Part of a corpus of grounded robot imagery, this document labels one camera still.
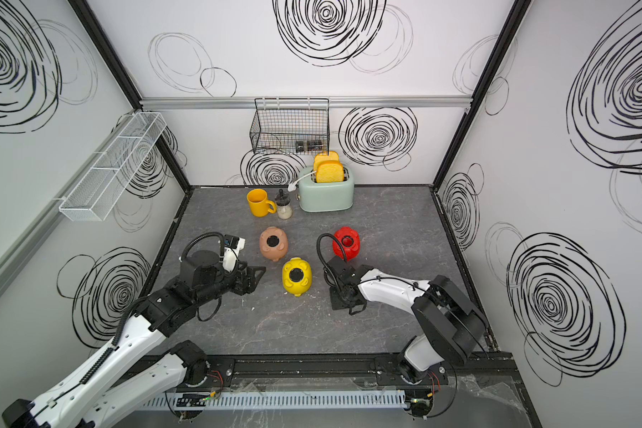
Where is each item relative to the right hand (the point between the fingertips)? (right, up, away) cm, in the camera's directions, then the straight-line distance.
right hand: (340, 303), depth 87 cm
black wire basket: (-21, +71, +37) cm, 82 cm away
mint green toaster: (-5, +37, +20) cm, 42 cm away
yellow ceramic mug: (-31, +33, +18) cm, 49 cm away
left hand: (-25, +15, -13) cm, 32 cm away
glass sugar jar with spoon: (-21, +33, +16) cm, 42 cm away
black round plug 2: (-23, +20, +4) cm, 31 cm away
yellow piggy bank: (-14, +6, -4) cm, 16 cm away
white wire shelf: (-68, +40, -12) cm, 80 cm away
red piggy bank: (+4, +20, +7) cm, 21 cm away
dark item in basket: (-8, +53, +2) cm, 53 cm away
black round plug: (-14, +10, -2) cm, 18 cm away
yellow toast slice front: (-3, +45, +11) cm, 47 cm away
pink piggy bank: (-22, +16, +5) cm, 27 cm away
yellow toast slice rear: (-7, +51, +14) cm, 53 cm away
